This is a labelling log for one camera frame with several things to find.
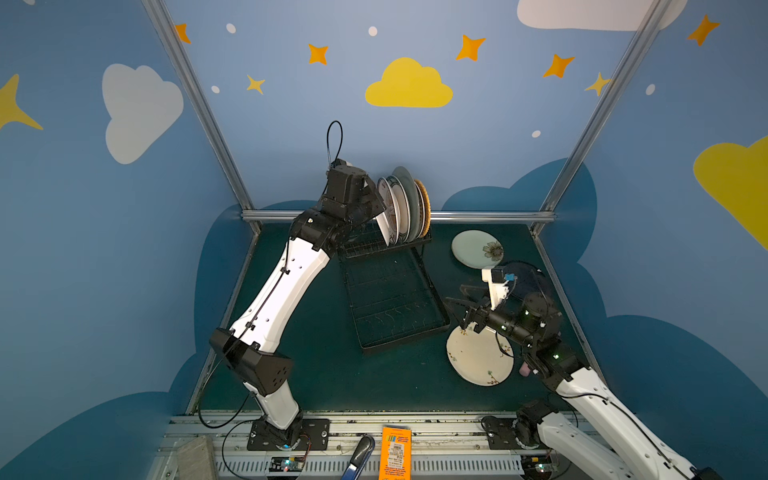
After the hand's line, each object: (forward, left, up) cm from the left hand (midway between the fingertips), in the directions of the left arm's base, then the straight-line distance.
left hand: (384, 194), depth 71 cm
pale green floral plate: (+19, -37, -42) cm, 59 cm away
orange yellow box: (-48, -4, -37) cm, 61 cm away
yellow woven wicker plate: (+4, -12, -9) cm, 15 cm away
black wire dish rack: (-2, -3, -40) cm, 40 cm away
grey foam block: (-50, +43, -39) cm, 77 cm away
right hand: (-18, -18, -14) cm, 29 cm away
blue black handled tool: (-50, +4, -37) cm, 62 cm away
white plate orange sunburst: (+4, -10, -8) cm, 14 cm away
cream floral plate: (-25, -30, -40) cm, 56 cm away
